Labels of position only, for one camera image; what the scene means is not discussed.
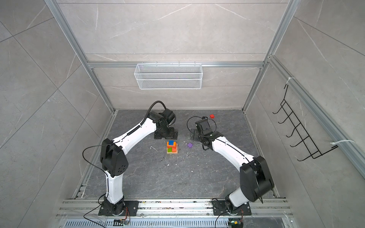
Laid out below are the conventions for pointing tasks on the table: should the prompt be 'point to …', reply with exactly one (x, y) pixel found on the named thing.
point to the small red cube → (212, 116)
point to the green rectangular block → (169, 150)
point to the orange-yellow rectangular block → (174, 145)
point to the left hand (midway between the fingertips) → (171, 134)
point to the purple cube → (190, 145)
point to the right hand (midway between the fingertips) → (198, 133)
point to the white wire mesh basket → (168, 76)
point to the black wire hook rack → (314, 152)
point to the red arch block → (174, 149)
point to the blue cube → (171, 142)
